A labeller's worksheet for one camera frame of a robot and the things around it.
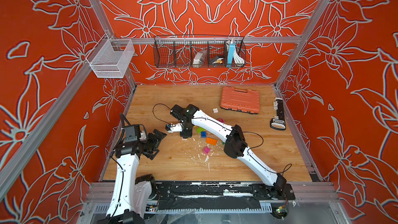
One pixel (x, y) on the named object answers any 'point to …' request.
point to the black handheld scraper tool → (279, 123)
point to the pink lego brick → (206, 150)
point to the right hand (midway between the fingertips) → (181, 133)
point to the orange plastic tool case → (242, 100)
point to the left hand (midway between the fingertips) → (163, 139)
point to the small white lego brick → (215, 110)
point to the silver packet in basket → (199, 56)
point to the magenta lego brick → (221, 120)
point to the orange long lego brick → (211, 141)
